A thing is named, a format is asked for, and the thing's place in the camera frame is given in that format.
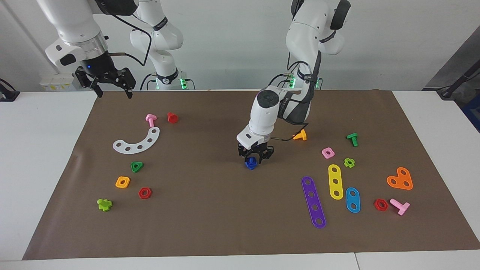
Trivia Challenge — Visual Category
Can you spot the orange heart-shaped perforated plate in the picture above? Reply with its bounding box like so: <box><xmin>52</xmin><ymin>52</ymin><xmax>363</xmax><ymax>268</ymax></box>
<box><xmin>387</xmin><ymin>167</ymin><xmax>414</xmax><ymax>191</ymax></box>

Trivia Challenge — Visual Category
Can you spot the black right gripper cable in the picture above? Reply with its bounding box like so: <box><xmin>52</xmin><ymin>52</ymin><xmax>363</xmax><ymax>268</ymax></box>
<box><xmin>94</xmin><ymin>0</ymin><xmax>152</xmax><ymax>67</ymax></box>

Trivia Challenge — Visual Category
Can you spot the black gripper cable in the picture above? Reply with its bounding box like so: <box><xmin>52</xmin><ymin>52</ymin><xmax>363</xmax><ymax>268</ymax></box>
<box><xmin>268</xmin><ymin>49</ymin><xmax>323</xmax><ymax>142</ymax></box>
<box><xmin>94</xmin><ymin>0</ymin><xmax>152</xmax><ymax>67</ymax></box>

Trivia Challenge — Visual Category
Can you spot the white curved perforated strip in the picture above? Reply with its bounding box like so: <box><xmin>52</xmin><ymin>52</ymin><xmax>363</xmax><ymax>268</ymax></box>
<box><xmin>112</xmin><ymin>127</ymin><xmax>161</xmax><ymax>155</ymax></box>

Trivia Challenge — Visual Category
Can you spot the black table clamp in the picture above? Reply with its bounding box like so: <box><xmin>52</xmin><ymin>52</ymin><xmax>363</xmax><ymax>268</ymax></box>
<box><xmin>0</xmin><ymin>78</ymin><xmax>20</xmax><ymax>102</ymax></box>

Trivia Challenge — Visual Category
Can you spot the white wall socket box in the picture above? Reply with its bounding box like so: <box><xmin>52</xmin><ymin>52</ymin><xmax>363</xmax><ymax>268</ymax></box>
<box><xmin>40</xmin><ymin>73</ymin><xmax>81</xmax><ymax>92</ymax></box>

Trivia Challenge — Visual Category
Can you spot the brown paper mat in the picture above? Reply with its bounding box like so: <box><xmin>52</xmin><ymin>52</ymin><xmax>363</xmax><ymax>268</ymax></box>
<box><xmin>22</xmin><ymin>89</ymin><xmax>480</xmax><ymax>260</ymax></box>

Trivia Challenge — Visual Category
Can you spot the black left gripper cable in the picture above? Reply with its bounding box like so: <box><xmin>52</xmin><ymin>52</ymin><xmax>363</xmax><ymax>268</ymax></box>
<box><xmin>268</xmin><ymin>49</ymin><xmax>323</xmax><ymax>142</ymax></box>

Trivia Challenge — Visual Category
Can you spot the blue two-hole strip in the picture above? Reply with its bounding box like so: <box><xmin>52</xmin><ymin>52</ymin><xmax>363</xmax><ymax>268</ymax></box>
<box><xmin>345</xmin><ymin>187</ymin><xmax>361</xmax><ymax>214</ymax></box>

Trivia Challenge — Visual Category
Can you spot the black arm base cable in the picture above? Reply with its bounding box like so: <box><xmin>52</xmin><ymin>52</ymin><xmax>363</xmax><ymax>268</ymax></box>
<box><xmin>139</xmin><ymin>72</ymin><xmax>156</xmax><ymax>91</ymax></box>
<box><xmin>267</xmin><ymin>72</ymin><xmax>291</xmax><ymax>89</ymax></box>

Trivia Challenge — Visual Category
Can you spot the purple four-hole strip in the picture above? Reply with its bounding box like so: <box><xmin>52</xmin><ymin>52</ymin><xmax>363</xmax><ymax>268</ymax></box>
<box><xmin>301</xmin><ymin>176</ymin><xmax>327</xmax><ymax>229</ymax></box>

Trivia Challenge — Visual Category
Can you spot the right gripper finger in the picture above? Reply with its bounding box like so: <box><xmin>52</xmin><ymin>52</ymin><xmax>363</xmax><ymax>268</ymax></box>
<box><xmin>75</xmin><ymin>66</ymin><xmax>104</xmax><ymax>98</ymax></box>
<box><xmin>108</xmin><ymin>67</ymin><xmax>137</xmax><ymax>99</ymax></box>

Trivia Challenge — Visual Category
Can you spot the black pole stand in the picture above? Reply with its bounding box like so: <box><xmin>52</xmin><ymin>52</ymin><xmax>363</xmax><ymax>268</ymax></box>
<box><xmin>437</xmin><ymin>67</ymin><xmax>480</xmax><ymax>100</ymax></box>

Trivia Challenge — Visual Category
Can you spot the yellow three-hole strip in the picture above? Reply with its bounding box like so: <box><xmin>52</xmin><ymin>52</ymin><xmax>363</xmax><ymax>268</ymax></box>
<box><xmin>328</xmin><ymin>164</ymin><xmax>344</xmax><ymax>200</ymax></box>

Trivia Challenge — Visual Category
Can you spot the blue crate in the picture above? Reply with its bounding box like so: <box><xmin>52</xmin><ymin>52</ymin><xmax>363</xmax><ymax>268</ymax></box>
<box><xmin>462</xmin><ymin>96</ymin><xmax>480</xmax><ymax>132</ymax></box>

